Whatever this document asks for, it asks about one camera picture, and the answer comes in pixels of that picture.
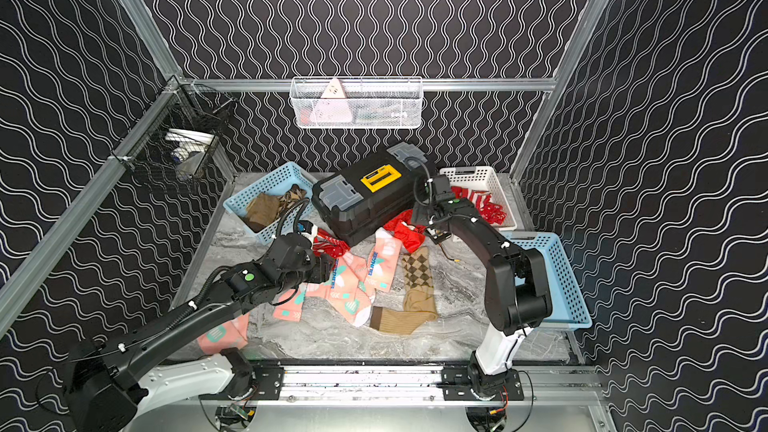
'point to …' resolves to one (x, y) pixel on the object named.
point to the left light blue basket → (274, 184)
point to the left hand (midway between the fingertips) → (326, 256)
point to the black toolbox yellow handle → (354, 205)
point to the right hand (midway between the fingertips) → (427, 216)
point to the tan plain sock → (419, 307)
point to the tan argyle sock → (292, 195)
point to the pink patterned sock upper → (384, 261)
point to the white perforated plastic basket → (482, 179)
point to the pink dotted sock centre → (346, 289)
